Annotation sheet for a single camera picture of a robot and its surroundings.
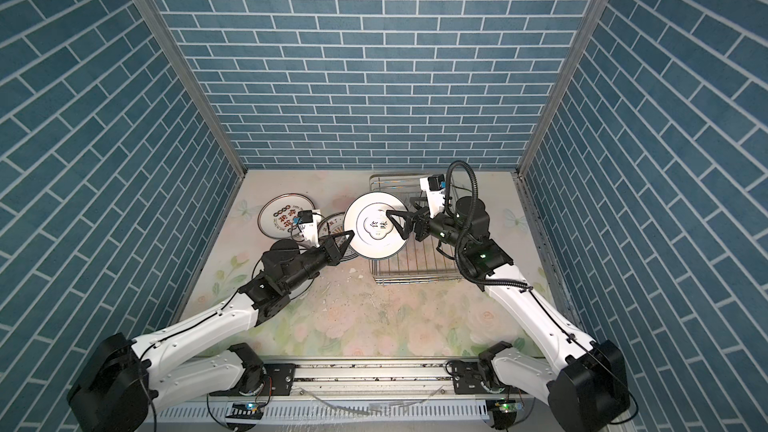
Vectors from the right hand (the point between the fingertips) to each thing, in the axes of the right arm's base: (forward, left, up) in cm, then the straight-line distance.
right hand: (397, 204), depth 71 cm
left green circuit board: (-40, +33, -33) cm, 62 cm away
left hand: (-5, +10, -8) cm, 14 cm away
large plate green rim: (+15, +45, -28) cm, 55 cm away
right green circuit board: (-35, -29, -32) cm, 56 cm away
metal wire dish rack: (+1, -6, -30) cm, 30 cm away
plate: (-3, +6, -10) cm, 12 cm away
